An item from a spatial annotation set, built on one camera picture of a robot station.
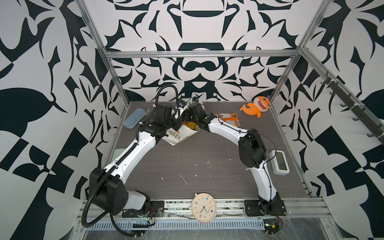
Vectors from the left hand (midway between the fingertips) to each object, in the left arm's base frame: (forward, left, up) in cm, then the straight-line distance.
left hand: (180, 111), depth 79 cm
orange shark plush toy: (+22, -56, -18) cm, 63 cm away
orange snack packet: (+14, -35, -24) cm, 44 cm away
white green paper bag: (-5, +4, -17) cm, 19 cm away
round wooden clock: (-40, -11, -24) cm, 48 cm away
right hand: (+9, -2, -11) cm, 15 cm away
